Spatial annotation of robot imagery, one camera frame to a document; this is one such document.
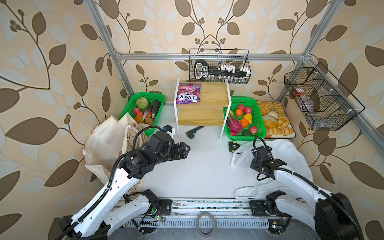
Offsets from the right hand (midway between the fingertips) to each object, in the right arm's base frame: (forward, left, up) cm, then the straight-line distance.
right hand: (257, 166), depth 87 cm
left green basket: (+54, +68, +8) cm, 88 cm away
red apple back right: (+42, -4, +3) cm, 42 cm away
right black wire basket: (+18, -28, +33) cm, 47 cm away
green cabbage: (+49, +76, +7) cm, 91 cm away
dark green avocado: (+22, +2, +3) cm, 22 cm away
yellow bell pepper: (+34, -2, +5) cm, 35 cm away
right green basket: (+30, -7, +5) cm, 31 cm away
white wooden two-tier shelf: (+21, +32, +31) cm, 50 cm away
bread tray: (+29, -22, +1) cm, 37 cm away
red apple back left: (+45, 0, +5) cm, 45 cm away
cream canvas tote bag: (+11, +82, +18) cm, 85 cm away
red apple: (+24, -3, +3) cm, 24 cm away
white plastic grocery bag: (+7, -14, +6) cm, 17 cm away
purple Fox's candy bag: (+27, +39, +34) cm, 58 cm away
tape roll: (-23, +29, -4) cm, 37 cm away
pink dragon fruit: (+26, +10, +6) cm, 29 cm away
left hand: (0, +40, +25) cm, 47 cm away
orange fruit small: (+40, +3, +3) cm, 41 cm away
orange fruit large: (+30, +2, +4) cm, 30 cm away
